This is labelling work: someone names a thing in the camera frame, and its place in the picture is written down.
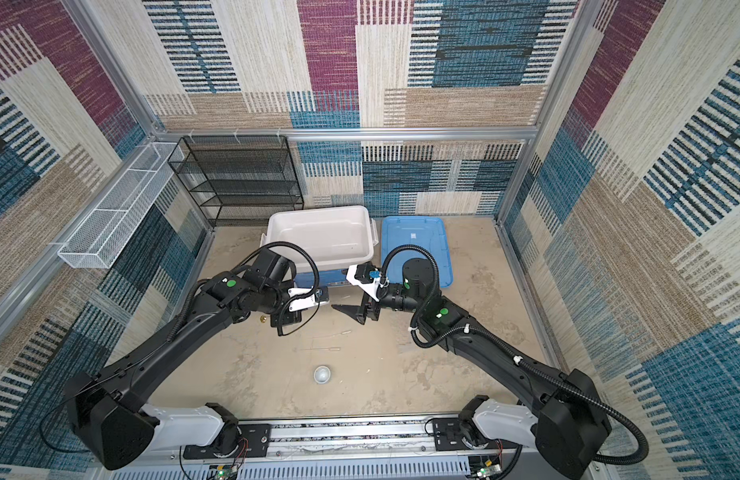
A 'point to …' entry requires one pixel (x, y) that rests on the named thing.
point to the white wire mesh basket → (100, 238)
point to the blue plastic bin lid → (426, 232)
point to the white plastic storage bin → (336, 237)
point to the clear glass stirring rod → (330, 349)
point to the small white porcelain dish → (322, 375)
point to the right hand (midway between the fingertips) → (342, 288)
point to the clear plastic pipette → (346, 332)
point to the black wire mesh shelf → (237, 178)
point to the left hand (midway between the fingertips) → (302, 297)
